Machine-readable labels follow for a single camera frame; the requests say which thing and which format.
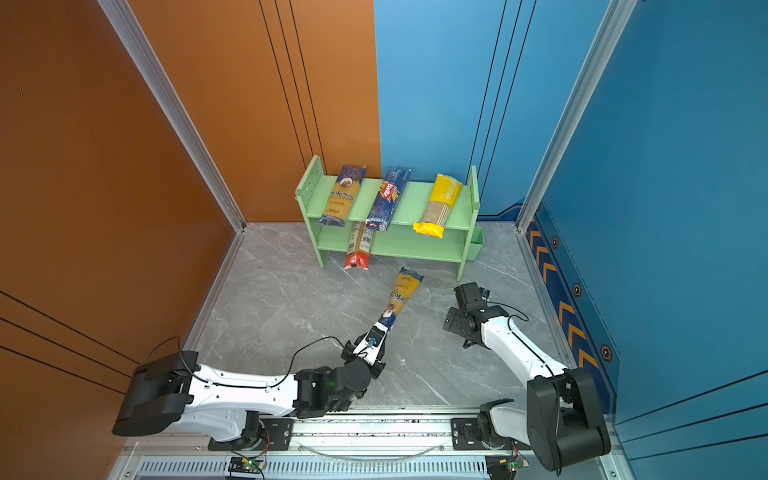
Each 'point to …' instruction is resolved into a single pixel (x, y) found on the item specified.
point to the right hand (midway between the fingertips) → (461, 328)
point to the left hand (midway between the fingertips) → (382, 333)
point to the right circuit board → (504, 467)
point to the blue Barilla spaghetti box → (394, 180)
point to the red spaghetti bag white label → (359, 247)
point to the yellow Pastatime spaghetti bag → (445, 192)
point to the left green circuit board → (246, 465)
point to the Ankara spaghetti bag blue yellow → (344, 196)
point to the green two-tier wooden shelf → (462, 241)
